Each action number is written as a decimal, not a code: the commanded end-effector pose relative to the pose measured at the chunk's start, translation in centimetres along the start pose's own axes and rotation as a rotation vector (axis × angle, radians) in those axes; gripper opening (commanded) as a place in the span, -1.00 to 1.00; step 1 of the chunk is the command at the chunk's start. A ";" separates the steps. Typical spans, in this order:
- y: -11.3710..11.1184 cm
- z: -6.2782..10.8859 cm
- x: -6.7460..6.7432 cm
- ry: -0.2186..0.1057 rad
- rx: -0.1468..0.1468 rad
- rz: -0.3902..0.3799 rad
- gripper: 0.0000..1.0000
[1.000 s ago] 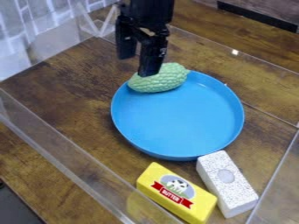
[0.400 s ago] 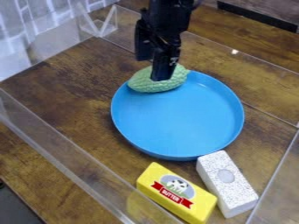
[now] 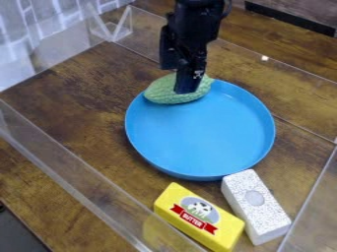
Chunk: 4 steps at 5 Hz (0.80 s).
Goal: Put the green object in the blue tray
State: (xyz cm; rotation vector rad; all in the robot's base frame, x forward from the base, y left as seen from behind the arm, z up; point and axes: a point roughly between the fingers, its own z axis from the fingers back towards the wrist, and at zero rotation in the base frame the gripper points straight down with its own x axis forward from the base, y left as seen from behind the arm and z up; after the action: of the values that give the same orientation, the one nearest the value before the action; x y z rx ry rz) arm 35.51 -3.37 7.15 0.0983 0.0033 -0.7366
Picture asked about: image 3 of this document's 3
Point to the black baseboard strip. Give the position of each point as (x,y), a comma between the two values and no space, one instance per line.
(291,19)

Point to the clear acrylic enclosure wall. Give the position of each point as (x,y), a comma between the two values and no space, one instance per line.
(74,181)

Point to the white speckled block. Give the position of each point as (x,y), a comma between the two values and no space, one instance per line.
(255,204)

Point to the blue round tray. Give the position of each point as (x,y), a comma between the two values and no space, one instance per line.
(204,139)

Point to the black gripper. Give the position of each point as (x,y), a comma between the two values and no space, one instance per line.
(192,28)

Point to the white sheer curtain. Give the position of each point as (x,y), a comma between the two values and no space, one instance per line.
(46,31)

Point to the green bumpy gourd toy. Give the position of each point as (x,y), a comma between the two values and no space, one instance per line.
(161,93)

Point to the yellow butter block toy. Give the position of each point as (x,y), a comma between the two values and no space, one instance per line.
(200,218)

